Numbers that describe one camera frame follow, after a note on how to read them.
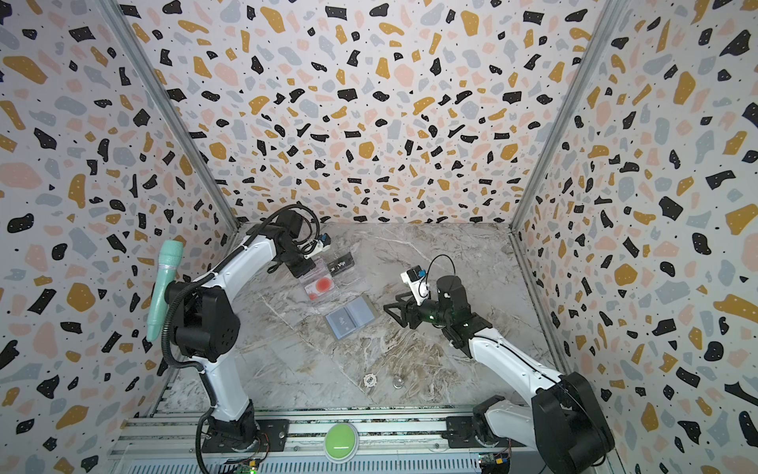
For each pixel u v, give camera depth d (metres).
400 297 0.81
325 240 0.86
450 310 0.64
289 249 0.72
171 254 0.69
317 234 0.84
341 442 0.70
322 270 0.97
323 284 0.97
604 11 0.73
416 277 0.70
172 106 0.86
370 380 0.83
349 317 0.95
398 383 0.81
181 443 0.72
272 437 0.73
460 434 0.75
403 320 0.72
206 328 0.50
